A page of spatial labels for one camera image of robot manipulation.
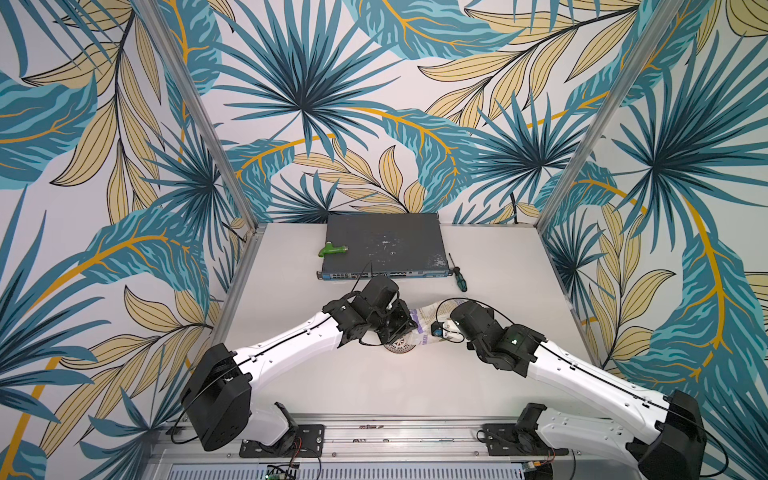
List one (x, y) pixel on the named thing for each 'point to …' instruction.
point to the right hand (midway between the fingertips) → (464, 314)
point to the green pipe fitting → (332, 249)
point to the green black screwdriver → (459, 278)
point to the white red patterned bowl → (399, 346)
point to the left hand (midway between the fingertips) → (418, 327)
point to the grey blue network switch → (401, 245)
